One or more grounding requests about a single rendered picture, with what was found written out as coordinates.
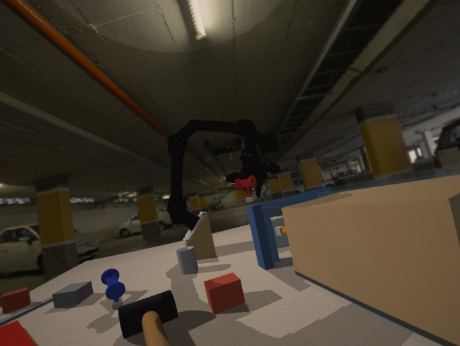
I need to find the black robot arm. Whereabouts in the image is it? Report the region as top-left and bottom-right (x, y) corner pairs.
(167, 119), (278, 231)

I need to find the grey cylinder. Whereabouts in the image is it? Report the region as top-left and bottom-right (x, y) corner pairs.
(176, 246), (198, 275)

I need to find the grey flat bar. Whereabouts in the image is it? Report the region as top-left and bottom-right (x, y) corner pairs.
(0, 297), (53, 326)

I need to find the black mallet with brown handle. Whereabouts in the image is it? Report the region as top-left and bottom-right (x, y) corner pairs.
(118, 290), (178, 346)

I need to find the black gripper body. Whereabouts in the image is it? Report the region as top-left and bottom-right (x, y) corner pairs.
(226, 151), (280, 183)

